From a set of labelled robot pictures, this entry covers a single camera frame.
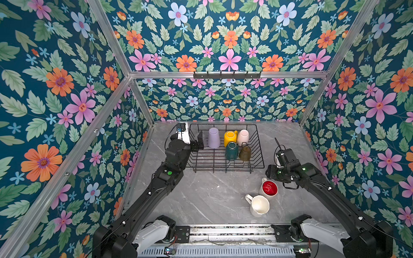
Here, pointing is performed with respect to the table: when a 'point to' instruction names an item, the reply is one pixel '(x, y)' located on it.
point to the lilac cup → (214, 138)
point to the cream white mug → (259, 205)
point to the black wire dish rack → (215, 158)
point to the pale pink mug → (243, 138)
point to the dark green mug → (232, 150)
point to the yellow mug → (230, 136)
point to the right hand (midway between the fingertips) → (269, 172)
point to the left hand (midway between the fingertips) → (194, 127)
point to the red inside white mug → (268, 188)
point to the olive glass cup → (245, 153)
